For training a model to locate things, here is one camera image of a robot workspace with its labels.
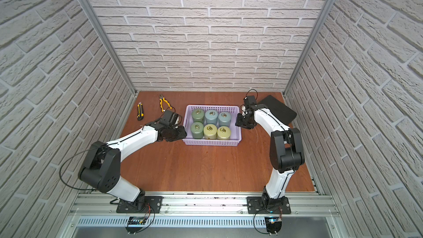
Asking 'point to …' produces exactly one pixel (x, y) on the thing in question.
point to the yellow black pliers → (161, 101)
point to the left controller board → (135, 224)
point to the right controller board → (274, 225)
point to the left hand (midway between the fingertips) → (186, 132)
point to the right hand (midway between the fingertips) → (241, 124)
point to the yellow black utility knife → (140, 111)
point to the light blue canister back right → (224, 119)
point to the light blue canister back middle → (211, 117)
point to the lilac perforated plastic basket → (235, 138)
